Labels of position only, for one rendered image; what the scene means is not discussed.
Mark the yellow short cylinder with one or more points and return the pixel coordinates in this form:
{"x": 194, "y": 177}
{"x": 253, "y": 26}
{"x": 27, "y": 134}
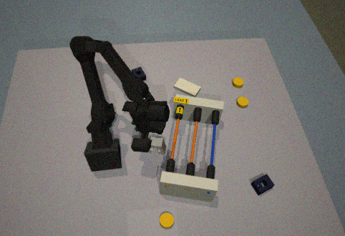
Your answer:
{"x": 237, "y": 82}
{"x": 242, "y": 102}
{"x": 166, "y": 220}

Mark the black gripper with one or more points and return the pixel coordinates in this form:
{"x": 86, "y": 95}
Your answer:
{"x": 142, "y": 144}

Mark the beige rectangular block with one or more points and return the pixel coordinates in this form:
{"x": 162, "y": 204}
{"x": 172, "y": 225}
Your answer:
{"x": 187, "y": 87}

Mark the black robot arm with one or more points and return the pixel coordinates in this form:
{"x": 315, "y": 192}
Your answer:
{"x": 102, "y": 113}

